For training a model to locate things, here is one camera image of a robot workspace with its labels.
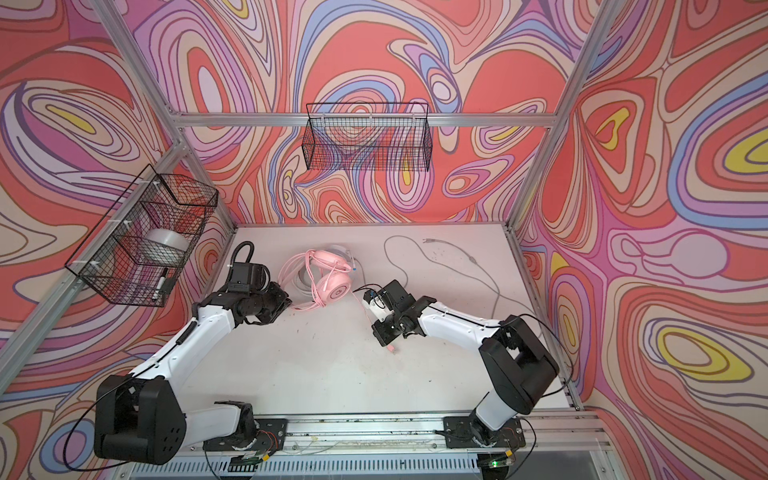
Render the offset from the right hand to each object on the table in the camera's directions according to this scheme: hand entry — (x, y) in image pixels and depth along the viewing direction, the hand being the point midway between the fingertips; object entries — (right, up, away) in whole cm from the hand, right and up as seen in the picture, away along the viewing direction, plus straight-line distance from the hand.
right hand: (381, 337), depth 86 cm
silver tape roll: (-51, +27, -16) cm, 60 cm away
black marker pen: (-54, +18, -13) cm, 59 cm away
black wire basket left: (-57, +26, -16) cm, 65 cm away
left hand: (-25, +13, 0) cm, 28 cm away
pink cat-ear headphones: (-16, +13, -8) cm, 22 cm away
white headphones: (-14, +21, -7) cm, 26 cm away
